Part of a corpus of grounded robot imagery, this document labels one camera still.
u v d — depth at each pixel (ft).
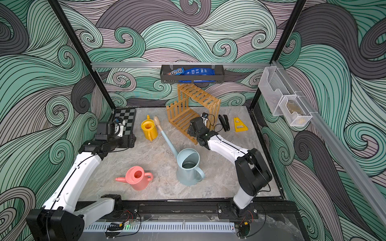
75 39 2.70
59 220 1.19
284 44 2.74
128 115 3.64
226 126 3.51
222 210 2.39
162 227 2.29
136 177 2.40
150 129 3.05
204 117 2.55
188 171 2.42
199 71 2.98
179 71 3.01
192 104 4.01
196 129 2.25
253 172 1.47
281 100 2.35
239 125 3.60
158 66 3.08
